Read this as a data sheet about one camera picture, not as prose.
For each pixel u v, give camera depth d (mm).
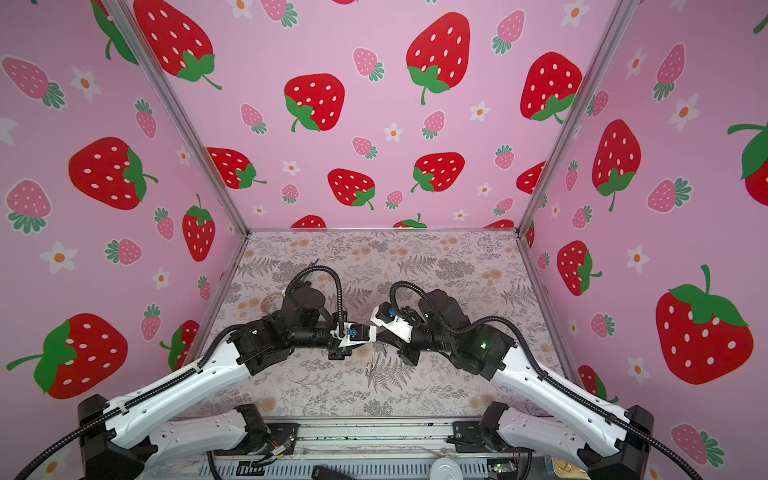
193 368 451
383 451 731
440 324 488
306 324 546
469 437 733
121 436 391
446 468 658
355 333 540
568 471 661
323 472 702
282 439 732
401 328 568
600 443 395
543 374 440
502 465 706
